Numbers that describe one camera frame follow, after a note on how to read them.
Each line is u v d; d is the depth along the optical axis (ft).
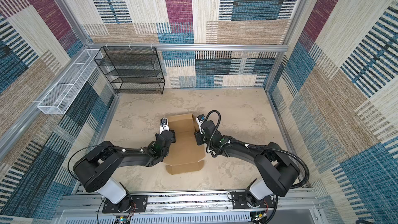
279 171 1.44
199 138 2.59
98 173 1.46
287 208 2.39
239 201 2.39
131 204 2.39
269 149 1.57
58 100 2.29
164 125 2.55
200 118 2.55
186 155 2.90
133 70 3.60
